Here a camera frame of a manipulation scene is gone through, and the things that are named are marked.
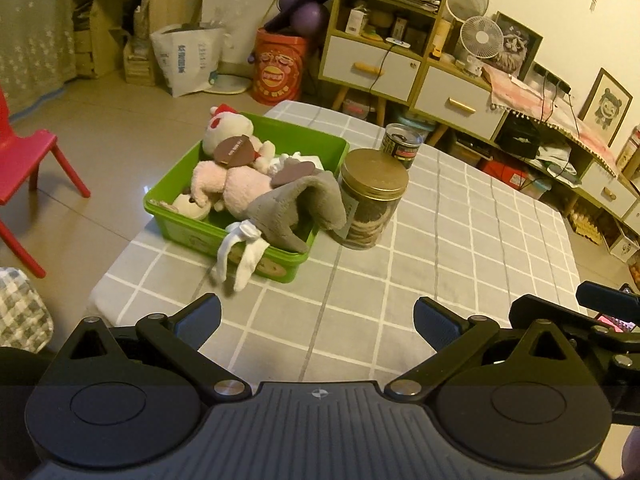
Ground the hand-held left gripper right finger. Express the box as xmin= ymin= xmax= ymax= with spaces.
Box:
xmin=385 ymin=296 xmax=580 ymax=402

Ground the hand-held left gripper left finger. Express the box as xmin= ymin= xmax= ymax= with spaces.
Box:
xmin=52 ymin=293 xmax=252 ymax=404

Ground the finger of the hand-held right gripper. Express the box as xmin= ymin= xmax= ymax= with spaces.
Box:
xmin=509 ymin=294 xmax=621 ymax=343
xmin=576 ymin=282 xmax=640 ymax=318

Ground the white cloth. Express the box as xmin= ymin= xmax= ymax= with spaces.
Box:
xmin=215 ymin=220 xmax=272 ymax=292

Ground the green plastic tray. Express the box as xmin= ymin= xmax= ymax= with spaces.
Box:
xmin=143 ymin=111 xmax=350 ymax=283

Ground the pink plush toy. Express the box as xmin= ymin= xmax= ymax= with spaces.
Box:
xmin=191 ymin=160 xmax=281 ymax=213

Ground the grey plush slipper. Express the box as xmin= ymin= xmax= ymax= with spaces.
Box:
xmin=247 ymin=161 xmax=348 ymax=254

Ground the brown round powder puff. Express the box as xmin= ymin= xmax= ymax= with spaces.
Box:
xmin=212 ymin=134 xmax=254 ymax=167

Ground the red white santa plush toy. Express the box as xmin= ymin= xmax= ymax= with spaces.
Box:
xmin=202 ymin=104 xmax=277 ymax=173

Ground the person's right forearm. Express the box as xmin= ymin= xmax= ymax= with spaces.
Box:
xmin=620 ymin=435 xmax=640 ymax=480

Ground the egg tray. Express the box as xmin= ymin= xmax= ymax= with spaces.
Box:
xmin=570 ymin=210 xmax=609 ymax=244

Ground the low wooden sideboard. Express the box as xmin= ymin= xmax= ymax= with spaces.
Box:
xmin=500 ymin=110 xmax=640 ymax=223

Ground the clear cookie jar gold lid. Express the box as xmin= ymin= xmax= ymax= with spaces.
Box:
xmin=339 ymin=148 xmax=410 ymax=251

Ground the red storage box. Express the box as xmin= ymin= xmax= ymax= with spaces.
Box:
xmin=480 ymin=157 xmax=532 ymax=189

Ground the grey checked cushion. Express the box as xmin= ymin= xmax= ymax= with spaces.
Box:
xmin=0 ymin=267 xmax=54 ymax=352

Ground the black bag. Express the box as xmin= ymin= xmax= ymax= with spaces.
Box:
xmin=495 ymin=117 xmax=542 ymax=159

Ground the tall black snack can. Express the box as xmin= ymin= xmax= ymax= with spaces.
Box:
xmin=381 ymin=123 xmax=424 ymax=171

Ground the framed cartoon picture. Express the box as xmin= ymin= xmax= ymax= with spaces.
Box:
xmin=579 ymin=67 xmax=633 ymax=149

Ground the pink table runner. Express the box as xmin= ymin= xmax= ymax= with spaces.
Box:
xmin=482 ymin=65 xmax=622 ymax=177

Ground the wooden drawer cabinet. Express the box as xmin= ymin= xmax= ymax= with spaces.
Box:
xmin=407 ymin=57 xmax=509 ymax=147

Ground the red plastic chair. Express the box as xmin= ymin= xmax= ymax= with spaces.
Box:
xmin=0 ymin=87 xmax=92 ymax=279

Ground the white shopping bag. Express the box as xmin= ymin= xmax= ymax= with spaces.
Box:
xmin=151 ymin=22 xmax=227 ymax=99

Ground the orange printed barrel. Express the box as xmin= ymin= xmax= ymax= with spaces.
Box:
xmin=250 ymin=27 xmax=309 ymax=107

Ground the tall wooden shelf cabinet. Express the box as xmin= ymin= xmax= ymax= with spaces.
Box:
xmin=318 ymin=0 xmax=454 ymax=112

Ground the framed cat picture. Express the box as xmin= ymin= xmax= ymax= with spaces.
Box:
xmin=492 ymin=11 xmax=544 ymax=82

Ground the small white desk fan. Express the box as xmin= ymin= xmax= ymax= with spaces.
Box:
xmin=460 ymin=15 xmax=504 ymax=68

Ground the yellow bottle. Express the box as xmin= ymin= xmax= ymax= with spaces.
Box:
xmin=432 ymin=19 xmax=452 ymax=59

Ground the purple ball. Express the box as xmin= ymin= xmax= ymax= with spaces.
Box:
xmin=291 ymin=2 xmax=327 ymax=39

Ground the patterned curtain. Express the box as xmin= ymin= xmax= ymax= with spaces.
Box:
xmin=0 ymin=0 xmax=77 ymax=117

